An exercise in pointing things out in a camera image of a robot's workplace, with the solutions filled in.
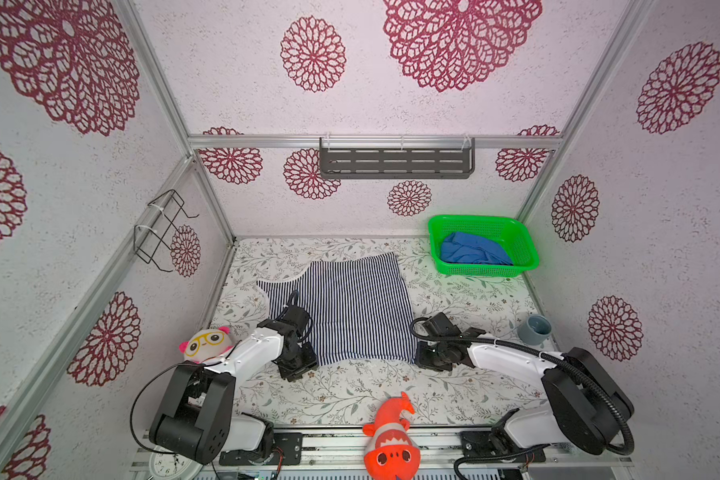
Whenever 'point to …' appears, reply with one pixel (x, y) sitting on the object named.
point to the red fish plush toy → (392, 453)
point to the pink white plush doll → (207, 344)
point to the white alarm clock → (169, 466)
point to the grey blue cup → (535, 330)
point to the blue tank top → (465, 247)
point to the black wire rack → (159, 222)
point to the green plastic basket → (507, 231)
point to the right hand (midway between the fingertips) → (415, 357)
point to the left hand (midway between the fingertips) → (311, 375)
